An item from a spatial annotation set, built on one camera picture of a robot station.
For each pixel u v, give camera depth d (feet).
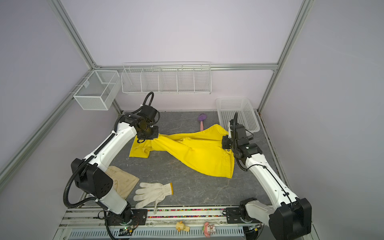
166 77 3.24
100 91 3.27
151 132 2.36
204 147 2.92
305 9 2.31
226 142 2.37
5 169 1.65
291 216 1.25
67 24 2.42
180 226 2.24
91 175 1.42
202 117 3.79
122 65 3.01
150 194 2.65
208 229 2.23
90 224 2.42
